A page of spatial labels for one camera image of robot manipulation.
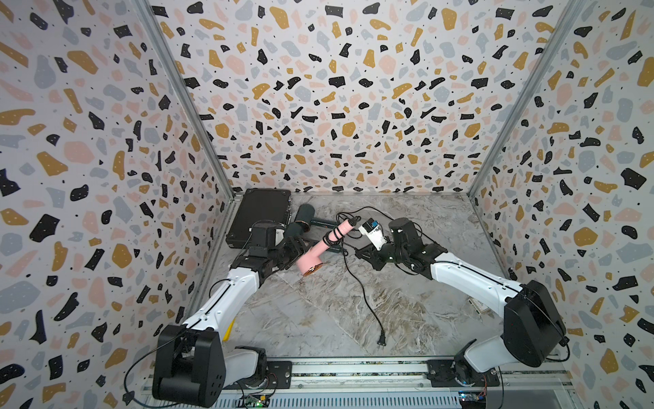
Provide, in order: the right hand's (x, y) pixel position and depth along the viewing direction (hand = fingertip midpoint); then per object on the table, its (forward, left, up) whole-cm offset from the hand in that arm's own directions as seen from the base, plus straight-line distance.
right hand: (362, 252), depth 83 cm
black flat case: (+31, +46, -11) cm, 56 cm away
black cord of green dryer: (+33, -6, -15) cm, 37 cm away
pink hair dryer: (-4, +15, +1) cm, 16 cm away
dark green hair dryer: (+26, +24, -13) cm, 37 cm away
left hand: (+2, +18, +1) cm, 18 cm away
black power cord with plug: (-23, -6, -15) cm, 28 cm away
